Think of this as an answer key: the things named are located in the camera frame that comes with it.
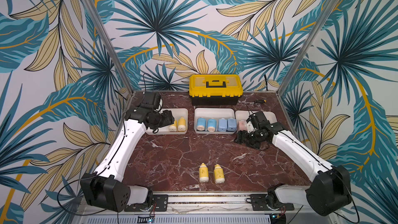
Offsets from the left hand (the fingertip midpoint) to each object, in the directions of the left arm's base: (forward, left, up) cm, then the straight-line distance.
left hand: (169, 122), depth 77 cm
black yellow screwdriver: (+34, -60, -20) cm, 72 cm away
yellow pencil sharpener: (+8, -4, -14) cm, 17 cm away
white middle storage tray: (+21, -26, -20) cm, 39 cm away
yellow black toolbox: (+31, -23, -7) cm, 39 cm away
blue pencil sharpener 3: (+9, -35, -14) cm, 38 cm away
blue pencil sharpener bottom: (+9, -29, -15) cm, 34 cm away
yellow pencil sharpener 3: (-20, -18, -14) cm, 30 cm away
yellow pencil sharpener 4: (-20, -25, -14) cm, 35 cm away
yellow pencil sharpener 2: (+6, 0, -15) cm, 16 cm away
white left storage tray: (+22, 0, -21) cm, 30 cm away
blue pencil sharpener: (+9, -16, -14) cm, 23 cm away
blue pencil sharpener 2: (+8, -22, -15) cm, 28 cm away
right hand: (-4, -37, -11) cm, 38 cm away
